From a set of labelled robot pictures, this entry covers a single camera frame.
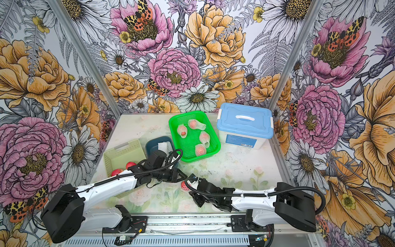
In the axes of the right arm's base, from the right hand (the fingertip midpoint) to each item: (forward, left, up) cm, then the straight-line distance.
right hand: (193, 195), depth 80 cm
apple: (+46, -1, +3) cm, 46 cm away
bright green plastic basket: (+42, +1, -3) cm, 43 cm away
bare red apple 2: (+13, +42, +4) cm, 44 cm away
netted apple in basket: (+25, -4, +3) cm, 25 cm away
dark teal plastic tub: (+32, +27, 0) cm, 42 cm away
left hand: (+5, +5, +6) cm, 9 cm away
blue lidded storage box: (+34, -31, +14) cm, 48 cm away
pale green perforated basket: (+25, +47, -2) cm, 53 cm away
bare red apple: (+17, +36, +3) cm, 40 cm away
